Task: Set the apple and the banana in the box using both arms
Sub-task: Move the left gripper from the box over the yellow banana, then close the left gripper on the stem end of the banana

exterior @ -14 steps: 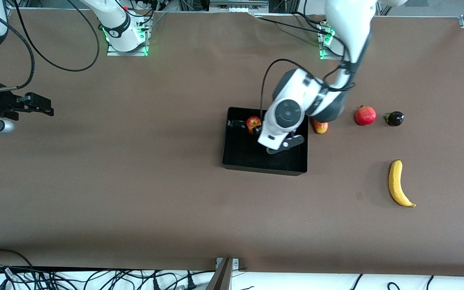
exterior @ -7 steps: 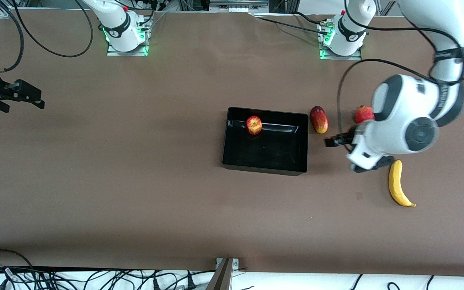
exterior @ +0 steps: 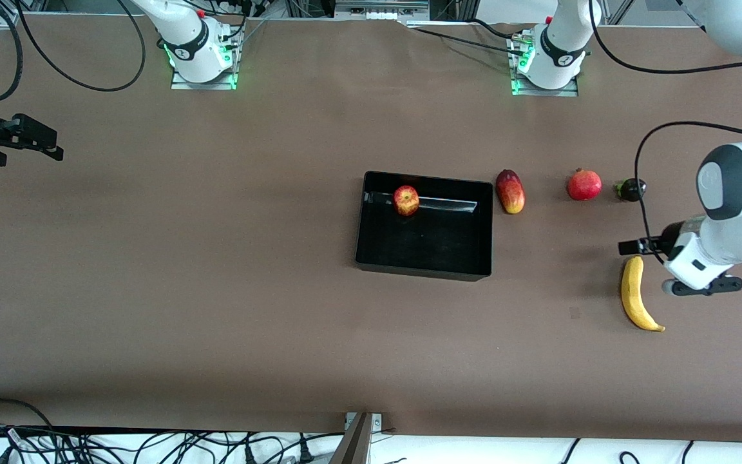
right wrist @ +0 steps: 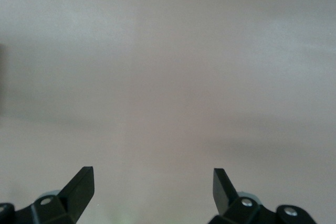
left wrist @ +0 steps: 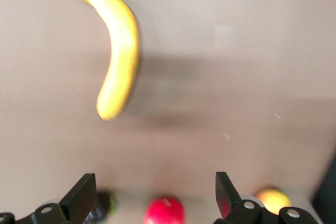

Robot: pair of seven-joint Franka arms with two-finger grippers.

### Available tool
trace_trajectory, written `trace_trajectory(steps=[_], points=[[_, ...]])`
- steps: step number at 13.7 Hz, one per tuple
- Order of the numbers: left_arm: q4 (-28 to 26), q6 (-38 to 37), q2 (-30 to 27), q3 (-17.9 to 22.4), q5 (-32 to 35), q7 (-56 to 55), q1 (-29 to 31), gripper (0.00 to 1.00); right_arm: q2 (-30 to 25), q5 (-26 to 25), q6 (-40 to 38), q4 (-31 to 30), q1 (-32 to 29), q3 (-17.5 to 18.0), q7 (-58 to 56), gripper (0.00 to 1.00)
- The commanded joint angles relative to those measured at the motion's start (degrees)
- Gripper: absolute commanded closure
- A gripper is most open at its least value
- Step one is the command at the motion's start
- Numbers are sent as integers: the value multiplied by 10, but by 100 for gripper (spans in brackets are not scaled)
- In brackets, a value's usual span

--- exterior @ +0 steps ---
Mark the grey metal post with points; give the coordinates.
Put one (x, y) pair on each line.
(353, 444)

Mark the red yellow mango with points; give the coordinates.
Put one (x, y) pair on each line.
(511, 192)

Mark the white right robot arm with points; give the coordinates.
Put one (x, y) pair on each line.
(197, 58)

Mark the yellow banana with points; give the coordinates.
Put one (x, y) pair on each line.
(634, 290)

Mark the red pomegranate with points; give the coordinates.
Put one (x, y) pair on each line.
(584, 185)

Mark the dark purple eggplant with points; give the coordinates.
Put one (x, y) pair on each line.
(631, 189)

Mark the red yellow apple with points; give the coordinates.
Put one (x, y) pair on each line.
(406, 200)

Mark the black rectangular plastic box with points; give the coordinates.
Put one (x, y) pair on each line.
(422, 248)

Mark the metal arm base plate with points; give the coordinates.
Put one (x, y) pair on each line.
(181, 84)
(538, 92)

